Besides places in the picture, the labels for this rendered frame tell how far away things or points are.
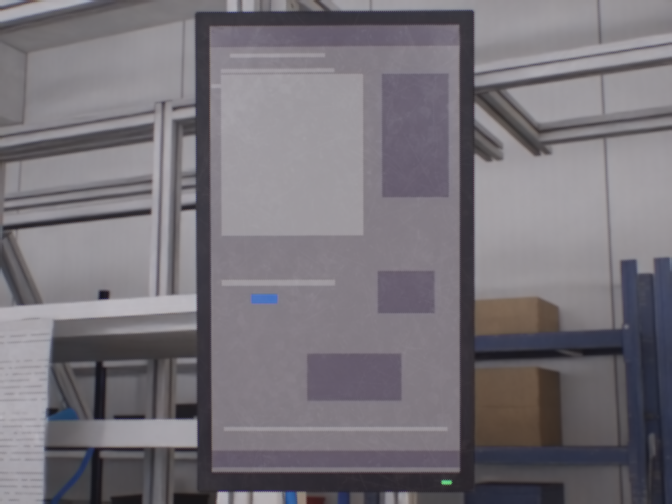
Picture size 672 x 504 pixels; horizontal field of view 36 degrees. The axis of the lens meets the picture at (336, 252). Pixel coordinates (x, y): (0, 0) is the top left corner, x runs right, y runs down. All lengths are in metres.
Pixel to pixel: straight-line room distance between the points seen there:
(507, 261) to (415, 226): 3.75
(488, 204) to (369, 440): 3.85
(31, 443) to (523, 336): 2.94
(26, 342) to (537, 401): 2.94
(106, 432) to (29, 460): 0.12
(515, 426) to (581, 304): 0.74
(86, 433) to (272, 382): 0.59
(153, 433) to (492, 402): 2.86
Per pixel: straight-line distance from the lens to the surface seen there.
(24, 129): 2.49
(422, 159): 1.10
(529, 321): 4.30
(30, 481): 1.58
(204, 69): 1.12
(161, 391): 2.14
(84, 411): 2.85
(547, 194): 4.85
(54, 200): 3.06
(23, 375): 1.60
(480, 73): 2.04
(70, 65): 6.45
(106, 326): 1.64
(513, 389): 4.29
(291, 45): 1.11
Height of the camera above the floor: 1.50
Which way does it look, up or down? 10 degrees up
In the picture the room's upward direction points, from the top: straight up
